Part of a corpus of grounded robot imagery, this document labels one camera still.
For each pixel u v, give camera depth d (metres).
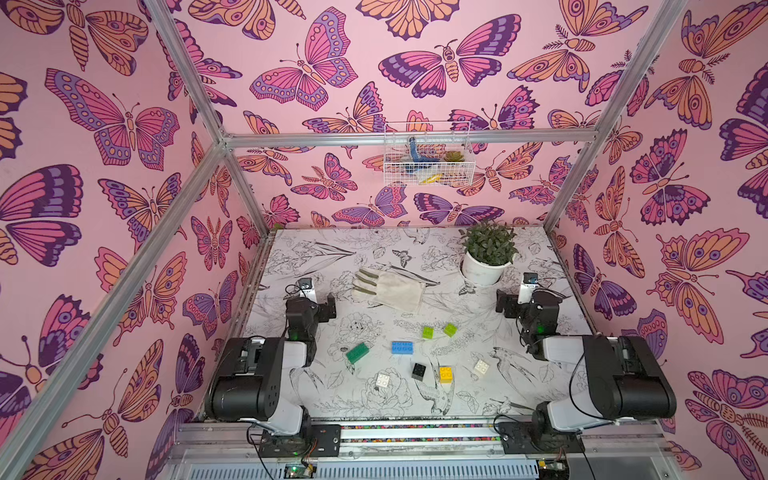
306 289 0.81
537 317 0.72
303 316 0.71
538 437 0.67
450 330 0.92
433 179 0.86
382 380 0.82
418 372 0.81
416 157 0.94
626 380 0.45
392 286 1.03
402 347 0.88
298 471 0.71
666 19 0.70
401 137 0.93
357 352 0.88
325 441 0.74
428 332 0.92
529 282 0.81
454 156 0.92
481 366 0.85
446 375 0.81
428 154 0.95
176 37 0.73
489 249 0.90
